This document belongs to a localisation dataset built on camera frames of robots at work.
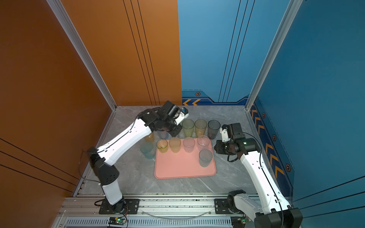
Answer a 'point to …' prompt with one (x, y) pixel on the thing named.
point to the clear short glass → (188, 143)
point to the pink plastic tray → (169, 165)
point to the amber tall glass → (200, 125)
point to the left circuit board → (116, 221)
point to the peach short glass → (175, 144)
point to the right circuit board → (239, 222)
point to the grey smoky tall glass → (213, 128)
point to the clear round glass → (203, 142)
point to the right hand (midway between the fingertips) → (217, 147)
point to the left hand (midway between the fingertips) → (181, 127)
